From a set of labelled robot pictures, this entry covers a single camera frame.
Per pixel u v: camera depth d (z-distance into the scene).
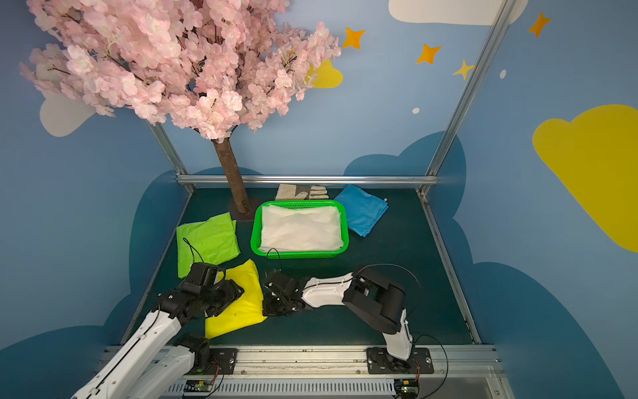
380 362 0.74
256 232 0.95
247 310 0.82
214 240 1.01
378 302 0.48
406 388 0.73
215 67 0.57
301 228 0.99
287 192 1.21
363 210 1.11
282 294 0.68
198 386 0.72
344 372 0.74
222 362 0.73
